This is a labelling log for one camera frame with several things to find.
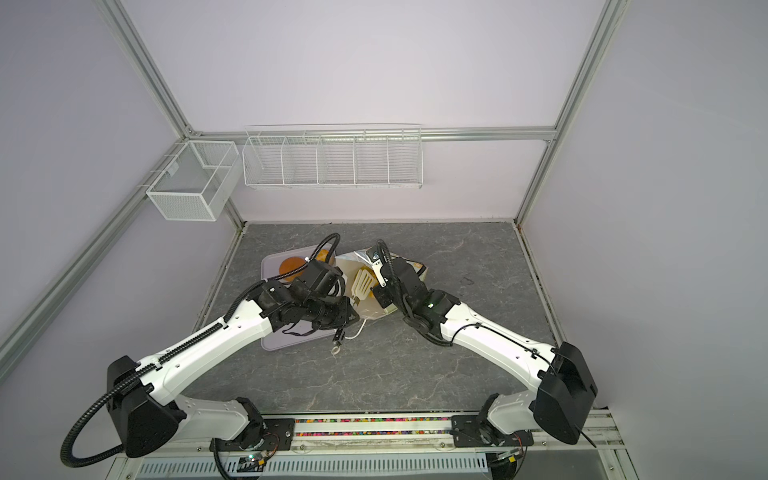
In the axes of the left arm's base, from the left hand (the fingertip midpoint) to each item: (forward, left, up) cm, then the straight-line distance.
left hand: (355, 323), depth 74 cm
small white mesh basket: (+49, +53, +7) cm, 72 cm away
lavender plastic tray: (-7, +12, +10) cm, 17 cm away
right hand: (+11, -7, +5) cm, 14 cm away
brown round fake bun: (+30, +25, -14) cm, 42 cm away
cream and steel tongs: (+12, -2, -1) cm, 12 cm away
